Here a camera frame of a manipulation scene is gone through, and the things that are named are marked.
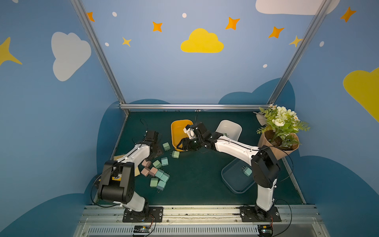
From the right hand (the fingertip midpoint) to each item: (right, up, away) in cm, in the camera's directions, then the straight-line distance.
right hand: (181, 145), depth 85 cm
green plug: (-11, -2, +14) cm, 18 cm away
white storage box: (+34, +9, +23) cm, 42 cm away
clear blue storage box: (+33, -17, -2) cm, 37 cm away
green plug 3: (-16, -22, -1) cm, 27 cm away
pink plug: (-17, -16, +3) cm, 24 cm away
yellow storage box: (-4, +6, +22) cm, 23 cm away
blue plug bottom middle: (-12, -22, -3) cm, 25 cm away
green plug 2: (-5, -7, +11) cm, 14 cm away
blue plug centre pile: (-13, -17, +2) cm, 21 cm away
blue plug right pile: (-10, -19, +1) cm, 21 cm away
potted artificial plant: (+56, +8, -3) cm, 57 cm away
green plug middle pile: (-16, -12, +6) cm, 21 cm away
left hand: (-17, -5, +9) cm, 20 cm away
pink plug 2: (-22, -16, +2) cm, 28 cm away
